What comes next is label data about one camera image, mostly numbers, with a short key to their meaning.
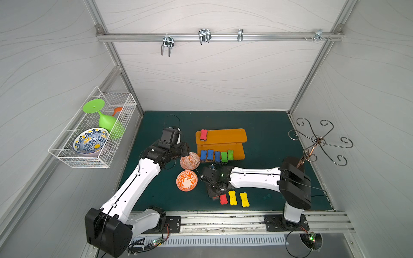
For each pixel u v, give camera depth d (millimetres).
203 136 884
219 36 767
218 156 940
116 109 788
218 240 703
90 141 621
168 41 783
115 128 633
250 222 749
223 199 787
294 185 449
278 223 733
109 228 368
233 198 801
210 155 952
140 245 689
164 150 541
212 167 777
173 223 735
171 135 581
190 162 931
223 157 939
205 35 764
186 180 861
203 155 945
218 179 623
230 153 957
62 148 554
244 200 800
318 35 765
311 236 718
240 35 736
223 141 884
